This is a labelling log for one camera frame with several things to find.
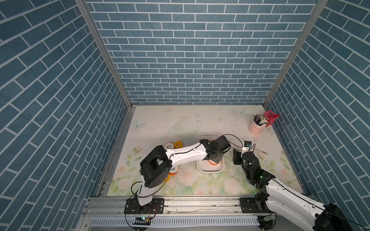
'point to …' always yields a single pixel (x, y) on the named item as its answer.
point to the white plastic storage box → (204, 166)
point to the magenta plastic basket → (272, 117)
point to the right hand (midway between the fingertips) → (237, 150)
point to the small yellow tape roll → (178, 144)
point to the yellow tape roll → (167, 178)
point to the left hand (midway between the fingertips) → (219, 157)
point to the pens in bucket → (260, 120)
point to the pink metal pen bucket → (255, 129)
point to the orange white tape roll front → (173, 170)
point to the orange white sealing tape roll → (169, 145)
